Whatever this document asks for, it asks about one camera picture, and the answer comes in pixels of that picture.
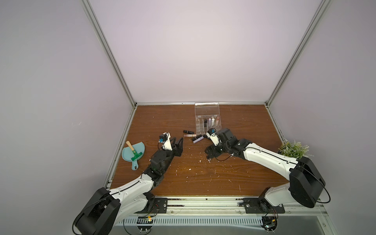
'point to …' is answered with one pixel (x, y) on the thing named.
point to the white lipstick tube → (213, 120)
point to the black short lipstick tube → (205, 123)
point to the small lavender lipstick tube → (198, 139)
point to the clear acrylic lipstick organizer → (207, 116)
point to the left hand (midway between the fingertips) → (181, 138)
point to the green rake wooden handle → (136, 154)
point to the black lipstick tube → (189, 132)
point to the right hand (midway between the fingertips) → (210, 145)
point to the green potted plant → (294, 149)
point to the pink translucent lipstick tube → (218, 118)
